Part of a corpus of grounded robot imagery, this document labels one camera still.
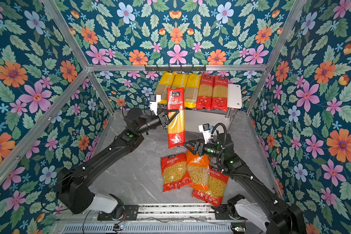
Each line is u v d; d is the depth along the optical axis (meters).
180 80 0.86
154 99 0.60
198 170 0.84
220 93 0.78
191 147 0.72
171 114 0.64
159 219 0.73
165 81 0.85
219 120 1.10
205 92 0.80
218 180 0.81
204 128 0.65
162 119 0.60
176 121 0.66
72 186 0.40
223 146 0.54
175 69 0.93
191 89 0.80
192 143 0.63
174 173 0.83
